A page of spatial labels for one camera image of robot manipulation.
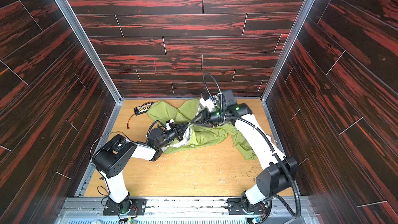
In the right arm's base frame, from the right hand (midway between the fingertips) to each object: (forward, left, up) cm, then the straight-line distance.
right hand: (195, 122), depth 72 cm
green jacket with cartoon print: (+26, +11, -23) cm, 37 cm away
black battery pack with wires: (+28, +43, -25) cm, 57 cm away
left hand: (+5, +4, -8) cm, 10 cm away
